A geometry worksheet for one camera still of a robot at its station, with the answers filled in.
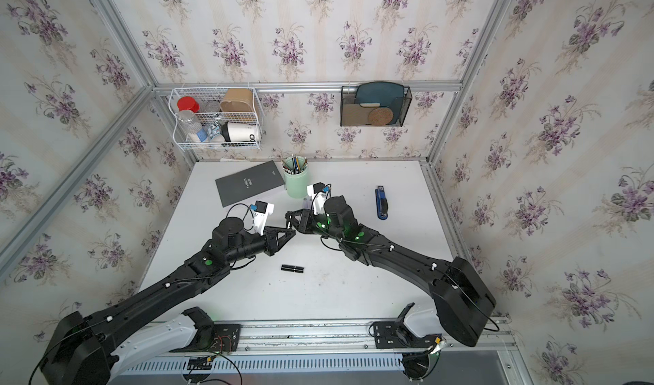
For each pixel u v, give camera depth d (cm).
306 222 65
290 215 73
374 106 95
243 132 93
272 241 66
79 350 38
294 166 101
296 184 101
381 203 100
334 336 75
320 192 70
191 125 87
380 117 98
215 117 93
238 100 88
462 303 41
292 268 86
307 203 94
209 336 67
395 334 65
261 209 67
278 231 69
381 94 93
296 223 70
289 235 72
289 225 73
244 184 108
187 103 92
